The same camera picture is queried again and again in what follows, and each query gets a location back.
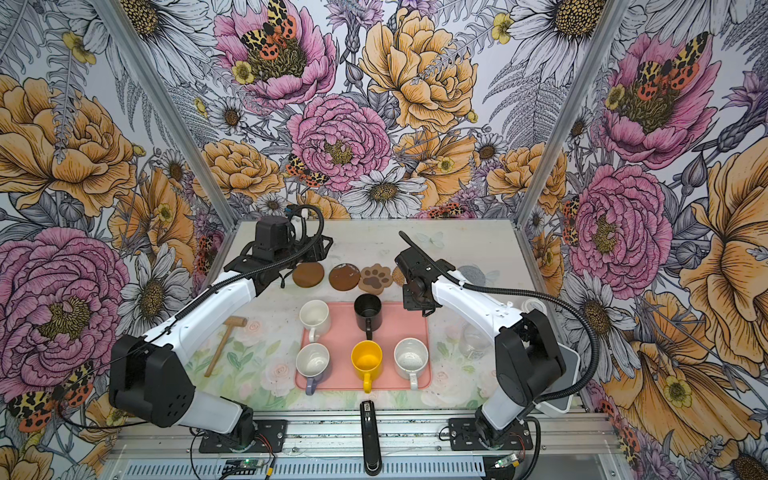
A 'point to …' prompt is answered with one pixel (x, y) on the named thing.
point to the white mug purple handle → (311, 360)
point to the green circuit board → (242, 466)
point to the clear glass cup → (475, 342)
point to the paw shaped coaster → (375, 278)
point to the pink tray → (407, 320)
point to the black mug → (368, 310)
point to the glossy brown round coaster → (344, 277)
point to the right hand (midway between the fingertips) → (420, 310)
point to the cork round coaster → (398, 276)
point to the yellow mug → (366, 360)
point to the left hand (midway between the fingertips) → (323, 249)
